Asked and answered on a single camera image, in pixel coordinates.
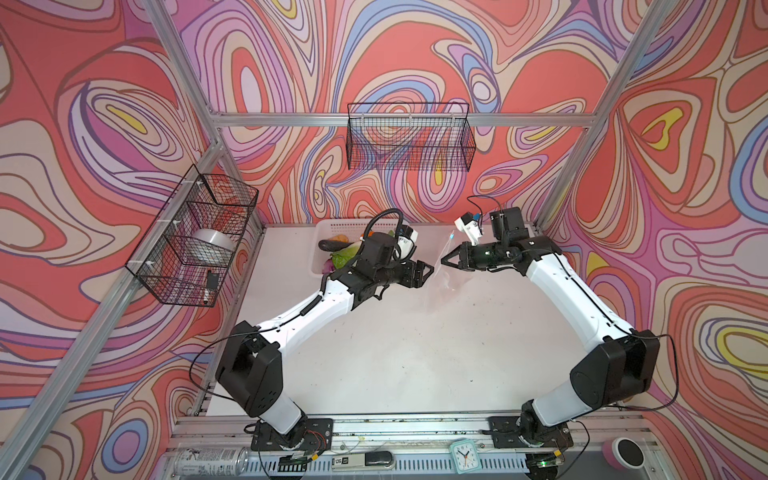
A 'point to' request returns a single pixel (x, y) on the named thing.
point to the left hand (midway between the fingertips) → (428, 265)
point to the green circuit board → (293, 464)
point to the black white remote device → (368, 461)
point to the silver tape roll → (217, 238)
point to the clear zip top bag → (447, 286)
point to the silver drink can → (211, 461)
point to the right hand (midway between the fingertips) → (445, 267)
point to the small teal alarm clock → (466, 456)
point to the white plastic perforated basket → (323, 229)
